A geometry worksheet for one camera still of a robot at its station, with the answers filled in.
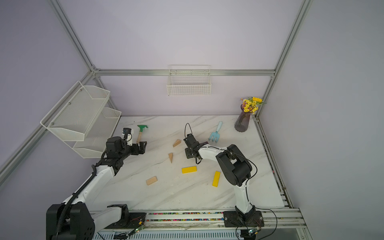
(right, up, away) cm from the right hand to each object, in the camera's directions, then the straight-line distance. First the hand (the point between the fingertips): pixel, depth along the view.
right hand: (192, 152), depth 100 cm
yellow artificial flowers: (+37, +32, -7) cm, 50 cm away
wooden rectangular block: (-24, -14, -14) cm, 31 cm away
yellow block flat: (-2, -9, -10) cm, 13 cm away
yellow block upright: (+14, -13, -12) cm, 23 cm away
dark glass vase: (+36, +22, +5) cm, 42 cm away
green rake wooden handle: (-39, +17, +10) cm, 44 cm away
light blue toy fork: (+17, +12, +10) cm, 23 cm away
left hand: (-31, +8, -14) cm, 35 cm away
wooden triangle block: (-11, +7, +3) cm, 13 cm away
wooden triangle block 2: (-14, -1, -4) cm, 15 cm away
